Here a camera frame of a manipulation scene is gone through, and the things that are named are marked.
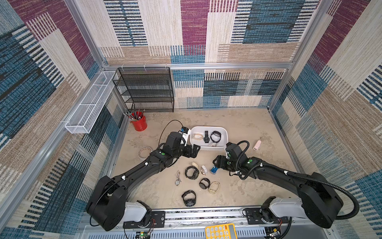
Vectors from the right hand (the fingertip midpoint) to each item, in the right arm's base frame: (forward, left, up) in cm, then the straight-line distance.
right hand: (219, 165), depth 86 cm
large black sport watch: (-5, +13, -2) cm, 14 cm away
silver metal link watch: (-7, +24, -4) cm, 25 cm away
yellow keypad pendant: (-31, 0, -3) cm, 31 cm away
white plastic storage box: (+21, +4, -3) cm, 21 cm away
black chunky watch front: (-19, +17, -1) cm, 26 cm away
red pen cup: (+31, +52, 0) cm, 61 cm away
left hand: (+7, +14, +10) cm, 19 cm away
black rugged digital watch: (+23, -2, -1) cm, 23 cm away
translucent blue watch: (-3, +3, -1) cm, 4 cm away
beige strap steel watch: (+1, +14, 0) cm, 14 cm away
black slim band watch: (-9, +8, -5) cm, 13 cm away
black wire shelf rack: (+52, +46, +15) cm, 71 cm away
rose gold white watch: (-3, +9, -1) cm, 9 cm away
